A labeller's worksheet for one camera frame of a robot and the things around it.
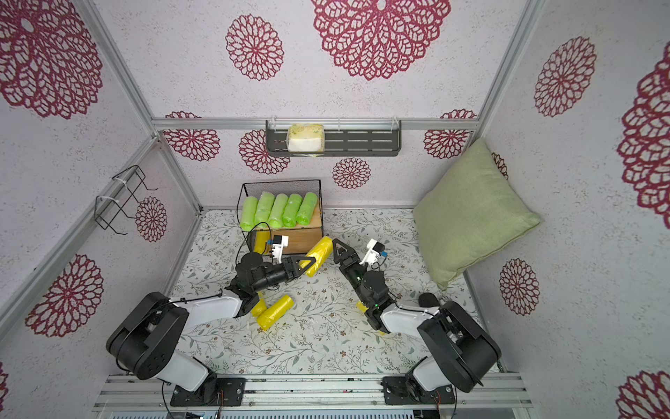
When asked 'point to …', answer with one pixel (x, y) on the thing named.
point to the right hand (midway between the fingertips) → (333, 243)
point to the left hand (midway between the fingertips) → (315, 261)
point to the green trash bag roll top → (263, 207)
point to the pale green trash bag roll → (277, 215)
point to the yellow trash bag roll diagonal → (275, 312)
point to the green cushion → (471, 213)
